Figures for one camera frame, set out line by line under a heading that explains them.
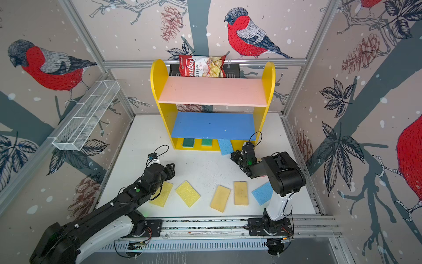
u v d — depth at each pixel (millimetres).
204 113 1239
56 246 396
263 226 727
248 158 773
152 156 730
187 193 835
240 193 831
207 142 1009
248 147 828
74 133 714
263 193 831
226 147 981
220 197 819
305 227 752
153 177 622
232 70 896
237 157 878
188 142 1010
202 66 868
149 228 728
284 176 498
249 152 761
